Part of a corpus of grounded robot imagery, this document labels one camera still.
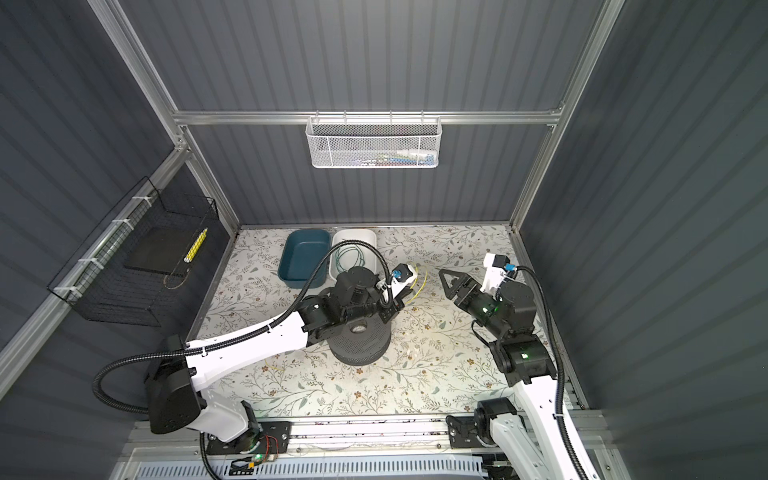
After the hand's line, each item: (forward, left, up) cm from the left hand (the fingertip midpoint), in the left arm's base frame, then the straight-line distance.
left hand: (410, 287), depth 72 cm
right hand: (-1, -9, +5) cm, 10 cm away
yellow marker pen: (+16, +56, +2) cm, 58 cm away
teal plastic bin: (+35, +37, -25) cm, 57 cm away
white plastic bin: (+34, +17, -26) cm, 46 cm away
